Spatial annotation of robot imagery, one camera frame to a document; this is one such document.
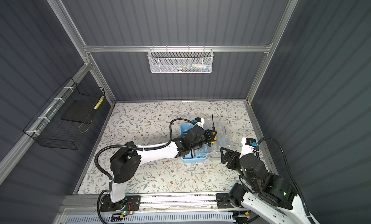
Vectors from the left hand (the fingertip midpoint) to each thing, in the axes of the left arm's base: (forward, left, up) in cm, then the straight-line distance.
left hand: (218, 133), depth 79 cm
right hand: (-15, 0, +6) cm, 16 cm away
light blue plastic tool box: (-7, +13, -12) cm, 19 cm away
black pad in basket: (+14, +76, +8) cm, 77 cm away
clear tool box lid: (0, -4, -7) cm, 8 cm away
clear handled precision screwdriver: (+3, -6, -8) cm, 10 cm away
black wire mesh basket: (+6, +80, +9) cm, 81 cm away
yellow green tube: (+19, +67, +8) cm, 70 cm away
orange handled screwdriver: (+1, +3, 0) cm, 3 cm away
